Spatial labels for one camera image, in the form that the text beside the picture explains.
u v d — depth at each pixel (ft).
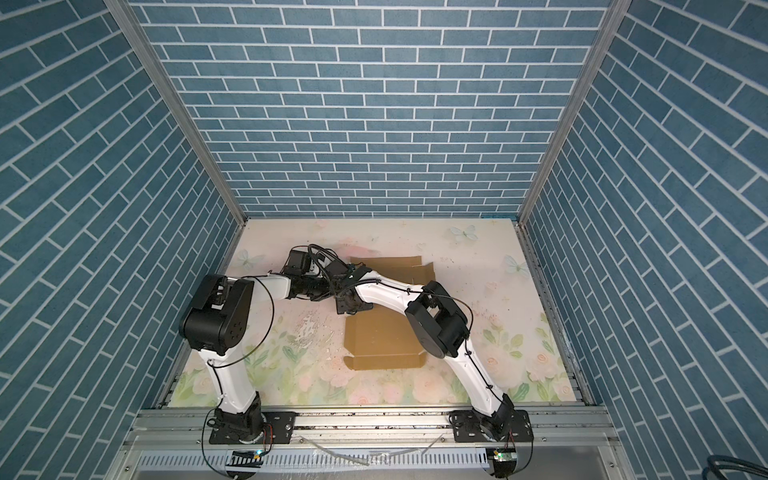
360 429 2.47
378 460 2.31
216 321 1.70
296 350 2.85
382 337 2.93
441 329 1.81
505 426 2.15
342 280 2.45
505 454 2.42
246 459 2.37
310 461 2.53
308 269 2.84
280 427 2.42
